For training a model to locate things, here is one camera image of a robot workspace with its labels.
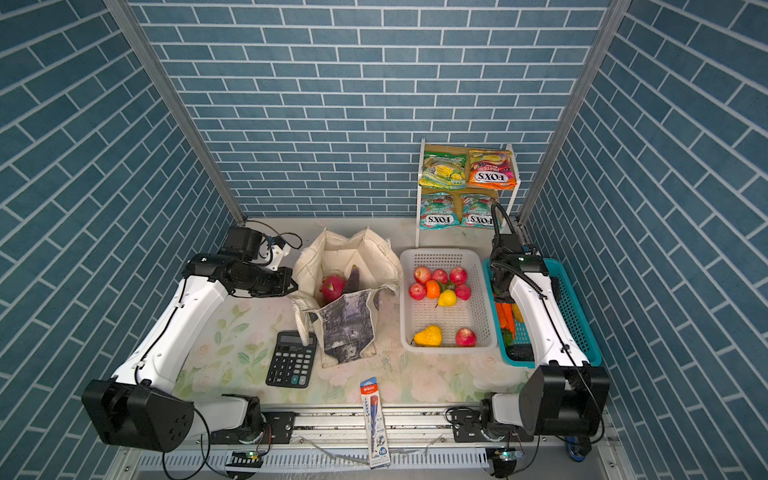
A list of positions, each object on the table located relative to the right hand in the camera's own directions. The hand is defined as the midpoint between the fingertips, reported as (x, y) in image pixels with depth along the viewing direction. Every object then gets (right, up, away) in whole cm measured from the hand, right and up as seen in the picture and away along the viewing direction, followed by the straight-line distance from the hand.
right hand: (539, 292), depth 76 cm
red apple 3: (-29, +3, +21) cm, 36 cm away
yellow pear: (-27, -14, +8) cm, 31 cm away
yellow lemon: (-21, -5, +17) cm, 28 cm away
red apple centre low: (-22, +2, +22) cm, 32 cm away
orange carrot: (-3, -10, +15) cm, 18 cm away
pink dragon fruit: (-57, 0, +14) cm, 59 cm away
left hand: (-63, +2, +1) cm, 63 cm away
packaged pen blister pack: (-42, -35, -5) cm, 55 cm away
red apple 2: (-31, -2, +17) cm, 35 cm away
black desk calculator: (-67, -20, +7) cm, 70 cm away
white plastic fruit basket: (-13, -8, +17) cm, 23 cm away
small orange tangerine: (-26, -2, +17) cm, 31 cm away
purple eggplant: (-51, +1, +16) cm, 53 cm away
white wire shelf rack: (-30, +29, +12) cm, 43 cm away
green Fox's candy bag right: (-11, +23, +21) cm, 33 cm away
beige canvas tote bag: (-50, -9, -1) cm, 51 cm away
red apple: (-17, -14, +8) cm, 24 cm away
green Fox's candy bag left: (-24, +24, +22) cm, 40 cm away
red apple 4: (-17, +2, +22) cm, 28 cm away
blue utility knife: (+5, -35, -5) cm, 36 cm away
